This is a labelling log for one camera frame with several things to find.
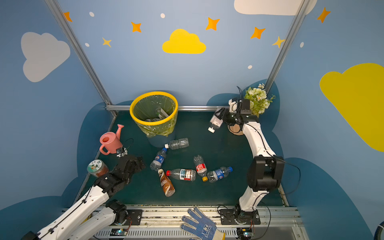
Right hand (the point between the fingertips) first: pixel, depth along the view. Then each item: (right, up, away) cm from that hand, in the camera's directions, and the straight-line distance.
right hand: (218, 115), depth 87 cm
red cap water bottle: (-21, -34, -4) cm, 40 cm away
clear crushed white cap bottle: (-27, -18, +12) cm, 35 cm away
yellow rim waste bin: (-40, +3, +11) cm, 42 cm away
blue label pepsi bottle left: (-38, -29, +3) cm, 48 cm away
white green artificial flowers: (+26, +10, +3) cm, 28 cm away
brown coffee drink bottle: (-29, -38, -7) cm, 49 cm away
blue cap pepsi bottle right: (-1, -34, -3) cm, 34 cm away
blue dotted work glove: (-8, -56, -17) cm, 59 cm away
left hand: (-45, -26, -6) cm, 53 cm away
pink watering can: (-66, -16, +3) cm, 68 cm away
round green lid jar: (-69, -30, -5) cm, 75 cm away
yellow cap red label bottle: (-10, -31, -1) cm, 32 cm away
